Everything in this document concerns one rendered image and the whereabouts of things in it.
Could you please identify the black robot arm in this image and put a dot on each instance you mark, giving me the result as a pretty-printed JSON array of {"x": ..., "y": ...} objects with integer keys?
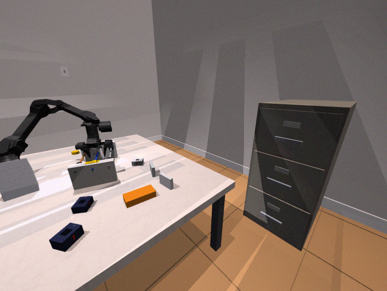
[{"x": 12, "y": 146}]

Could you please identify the orange rectangular block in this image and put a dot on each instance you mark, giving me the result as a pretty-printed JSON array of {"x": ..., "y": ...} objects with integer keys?
[{"x": 139, "y": 195}]

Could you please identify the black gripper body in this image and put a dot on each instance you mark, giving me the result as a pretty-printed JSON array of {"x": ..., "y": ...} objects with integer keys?
[{"x": 83, "y": 145}]

